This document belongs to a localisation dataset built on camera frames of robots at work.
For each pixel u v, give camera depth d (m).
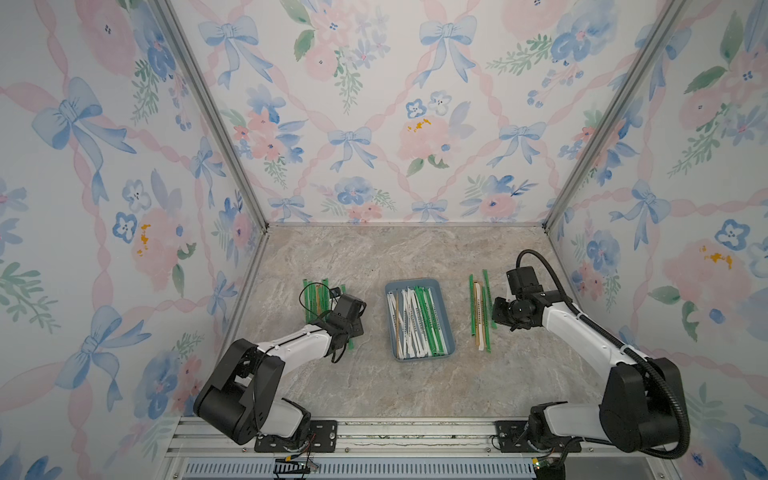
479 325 0.93
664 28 0.71
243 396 0.43
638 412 0.41
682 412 0.39
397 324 0.92
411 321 0.93
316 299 0.99
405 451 0.73
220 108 0.88
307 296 1.00
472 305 0.98
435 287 1.00
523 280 0.70
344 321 0.70
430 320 0.93
